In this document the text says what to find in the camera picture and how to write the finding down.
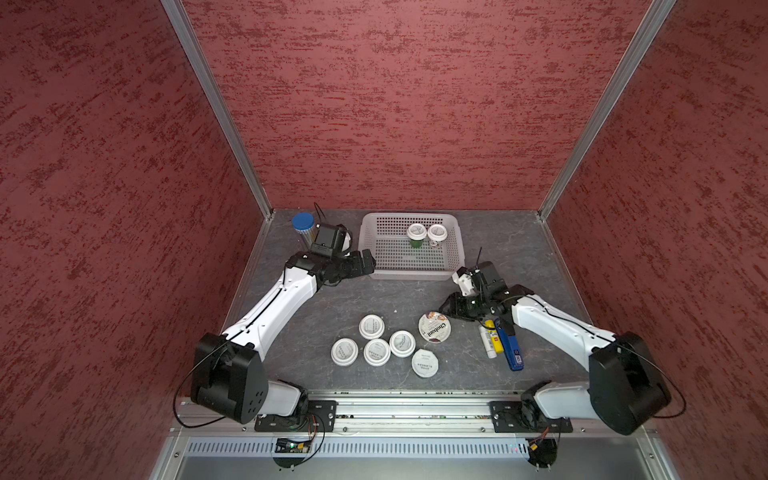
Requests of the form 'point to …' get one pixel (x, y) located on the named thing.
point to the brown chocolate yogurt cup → (434, 326)
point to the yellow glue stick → (497, 344)
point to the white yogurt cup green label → (416, 233)
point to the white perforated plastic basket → (384, 236)
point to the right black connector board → (542, 451)
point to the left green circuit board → (286, 445)
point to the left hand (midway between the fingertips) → (361, 271)
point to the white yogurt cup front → (424, 363)
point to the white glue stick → (488, 342)
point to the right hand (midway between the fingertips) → (443, 316)
